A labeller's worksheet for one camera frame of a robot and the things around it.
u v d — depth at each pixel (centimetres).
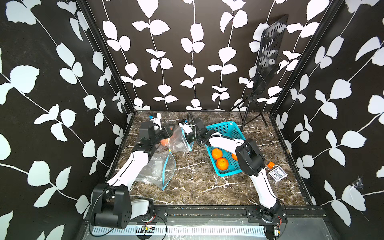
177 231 70
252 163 56
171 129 80
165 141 90
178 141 90
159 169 89
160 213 73
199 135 77
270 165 90
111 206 41
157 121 74
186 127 86
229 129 104
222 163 86
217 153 90
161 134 73
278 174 86
